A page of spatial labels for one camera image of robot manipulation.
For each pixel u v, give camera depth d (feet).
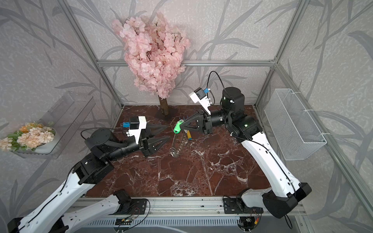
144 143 1.51
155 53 2.51
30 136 1.62
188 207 2.47
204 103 1.49
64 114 2.42
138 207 2.37
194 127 1.62
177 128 1.58
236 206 2.18
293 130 2.01
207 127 1.47
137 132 1.42
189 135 3.32
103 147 1.30
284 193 1.22
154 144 1.54
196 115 1.55
